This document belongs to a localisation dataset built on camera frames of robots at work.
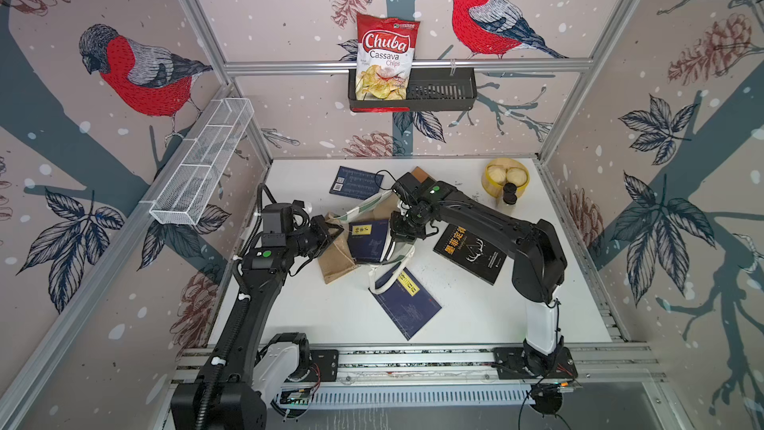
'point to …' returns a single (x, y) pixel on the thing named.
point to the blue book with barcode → (355, 183)
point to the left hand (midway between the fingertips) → (348, 221)
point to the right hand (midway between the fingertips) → (389, 238)
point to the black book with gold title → (472, 252)
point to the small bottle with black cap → (509, 196)
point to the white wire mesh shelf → (205, 156)
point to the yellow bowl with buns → (504, 170)
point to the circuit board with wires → (295, 395)
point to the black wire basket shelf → (433, 92)
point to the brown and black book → (419, 174)
